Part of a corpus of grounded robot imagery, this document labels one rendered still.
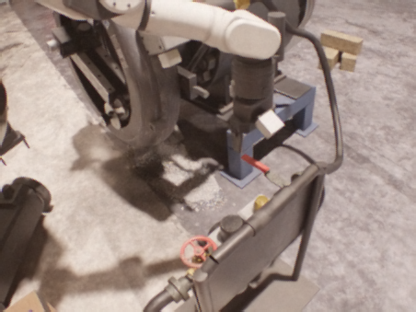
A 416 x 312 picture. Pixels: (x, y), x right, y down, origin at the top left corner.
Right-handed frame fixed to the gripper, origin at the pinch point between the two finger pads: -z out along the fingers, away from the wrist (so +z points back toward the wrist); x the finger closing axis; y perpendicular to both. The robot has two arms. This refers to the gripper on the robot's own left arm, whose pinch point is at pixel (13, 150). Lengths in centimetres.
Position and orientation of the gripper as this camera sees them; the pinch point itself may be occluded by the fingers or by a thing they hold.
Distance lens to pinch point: 129.1
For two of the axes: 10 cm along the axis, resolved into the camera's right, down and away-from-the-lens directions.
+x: 6.5, -5.9, 4.7
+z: -0.2, -6.4, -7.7
